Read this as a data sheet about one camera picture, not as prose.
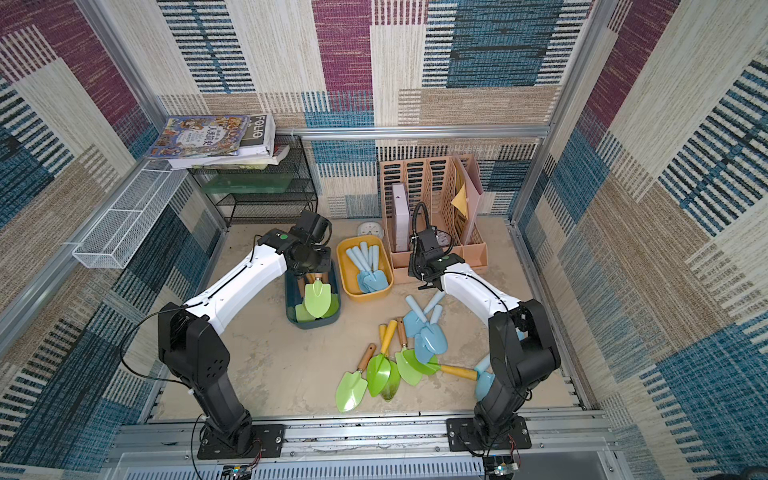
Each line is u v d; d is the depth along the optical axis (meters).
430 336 0.89
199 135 0.81
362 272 1.02
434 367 0.84
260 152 0.80
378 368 0.81
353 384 0.81
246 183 1.03
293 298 0.98
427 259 0.70
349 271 1.04
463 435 0.73
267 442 0.73
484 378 0.82
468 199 0.92
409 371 0.84
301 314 0.94
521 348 0.46
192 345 0.45
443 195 1.13
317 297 0.85
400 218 0.95
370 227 1.15
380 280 0.99
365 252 1.05
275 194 1.15
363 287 0.97
